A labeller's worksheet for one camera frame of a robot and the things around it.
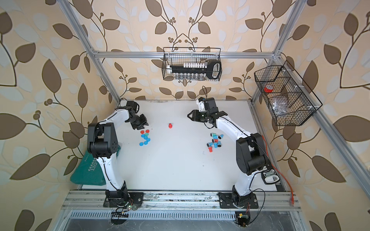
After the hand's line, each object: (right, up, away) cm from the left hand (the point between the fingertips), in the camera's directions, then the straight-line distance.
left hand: (144, 122), depth 99 cm
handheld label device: (+78, -30, -18) cm, 85 cm away
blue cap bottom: (+2, -13, -3) cm, 14 cm away
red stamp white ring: (+49, -12, -4) cm, 50 cm away
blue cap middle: (+1, -10, -1) cm, 10 cm away
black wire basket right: (+83, +13, -26) cm, 88 cm away
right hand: (+32, +5, -9) cm, 34 cm away
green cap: (+1, -8, +2) cm, 9 cm away
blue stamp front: (+50, -14, -6) cm, 52 cm away
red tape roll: (+77, +21, -19) cm, 82 cm away
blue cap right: (+3, -12, -1) cm, 12 cm away
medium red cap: (+1, -6, +3) cm, 7 cm away
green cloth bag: (-25, -26, -19) cm, 41 cm away
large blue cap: (-1, -9, 0) cm, 9 cm away
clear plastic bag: (+76, +10, -30) cm, 82 cm away
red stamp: (+17, -2, +5) cm, 18 cm away
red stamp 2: (+45, -17, -7) cm, 49 cm away
